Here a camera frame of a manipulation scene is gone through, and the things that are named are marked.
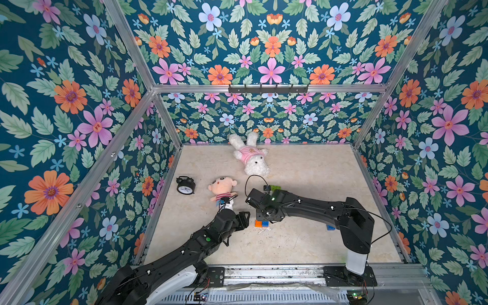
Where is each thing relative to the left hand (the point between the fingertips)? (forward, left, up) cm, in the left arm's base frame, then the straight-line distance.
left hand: (249, 214), depth 82 cm
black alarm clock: (+18, +31, -1) cm, 36 cm away
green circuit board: (-32, -39, -9) cm, 52 cm away
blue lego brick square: (-2, -7, -6) cm, 9 cm away
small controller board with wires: (-27, +21, -10) cm, 36 cm away
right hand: (0, -6, -2) cm, 6 cm away
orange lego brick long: (-1, -4, -8) cm, 9 cm away
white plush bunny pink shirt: (+32, -4, +2) cm, 32 cm away
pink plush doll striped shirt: (+15, +13, +1) cm, 19 cm away
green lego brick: (+17, -14, -7) cm, 24 cm away
